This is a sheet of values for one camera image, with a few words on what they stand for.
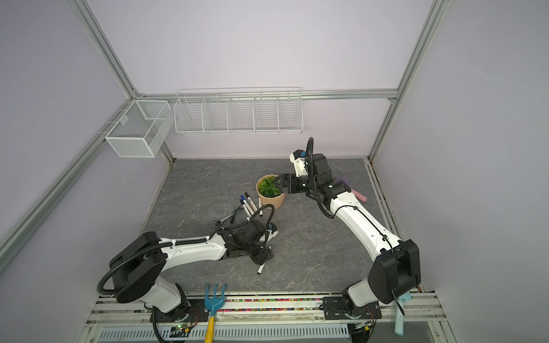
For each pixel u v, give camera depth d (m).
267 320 0.73
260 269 0.82
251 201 1.02
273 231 0.77
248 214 0.98
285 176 0.69
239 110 0.99
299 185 0.69
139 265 0.44
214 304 0.74
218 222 0.94
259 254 0.77
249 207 1.00
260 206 0.84
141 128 0.97
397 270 0.41
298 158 0.71
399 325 0.70
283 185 0.69
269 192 0.94
